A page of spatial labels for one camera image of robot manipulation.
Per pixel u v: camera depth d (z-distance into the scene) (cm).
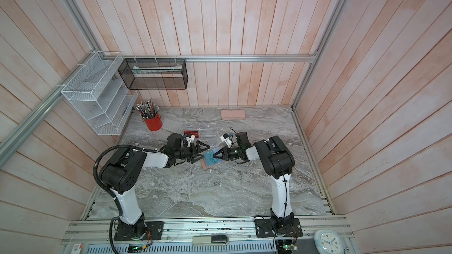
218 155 95
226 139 95
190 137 92
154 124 108
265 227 73
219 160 93
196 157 88
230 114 114
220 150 93
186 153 84
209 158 95
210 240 68
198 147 85
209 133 107
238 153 87
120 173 52
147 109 97
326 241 69
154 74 104
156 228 73
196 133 99
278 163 57
